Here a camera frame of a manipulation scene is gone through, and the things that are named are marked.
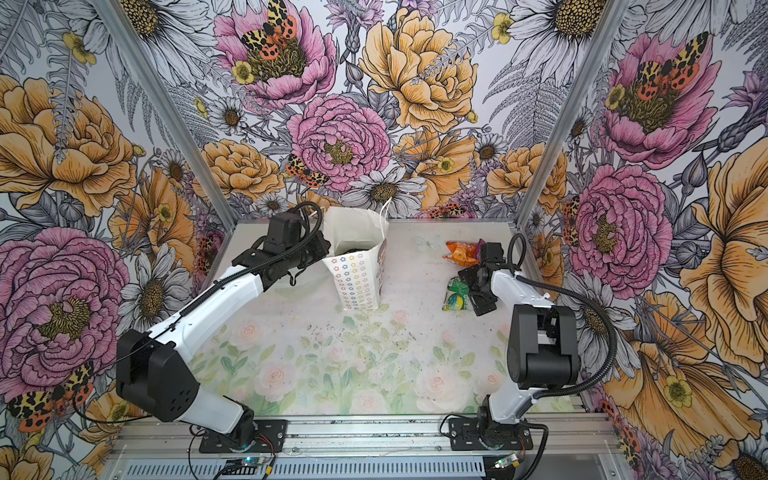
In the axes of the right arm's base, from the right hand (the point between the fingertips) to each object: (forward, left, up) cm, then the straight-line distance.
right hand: (464, 295), depth 93 cm
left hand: (+5, +39, +17) cm, 43 cm away
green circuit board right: (-41, -5, -7) cm, 42 cm away
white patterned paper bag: (+19, +33, +5) cm, 39 cm away
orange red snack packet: (+15, -2, +1) cm, 16 cm away
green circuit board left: (-40, +56, -6) cm, 69 cm away
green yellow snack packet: (+1, +2, -3) cm, 3 cm away
